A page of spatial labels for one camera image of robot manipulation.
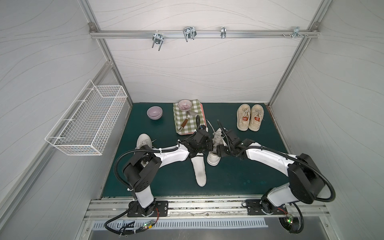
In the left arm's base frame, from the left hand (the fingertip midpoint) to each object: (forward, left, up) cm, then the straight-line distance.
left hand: (214, 144), depth 87 cm
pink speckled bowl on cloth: (+39, +21, -6) cm, 45 cm away
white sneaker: (-9, +1, -1) cm, 9 cm away
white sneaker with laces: (+5, +46, -4) cm, 46 cm away
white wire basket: (-4, +63, +22) cm, 66 cm away
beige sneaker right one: (+25, -32, -2) cm, 41 cm away
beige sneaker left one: (+25, -22, -1) cm, 33 cm away
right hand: (-1, -5, -3) cm, 6 cm away
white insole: (-12, +9, -9) cm, 17 cm away
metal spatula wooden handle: (+32, +17, -9) cm, 37 cm away
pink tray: (+25, +5, -8) cm, 27 cm away
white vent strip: (-38, +17, -10) cm, 43 cm away
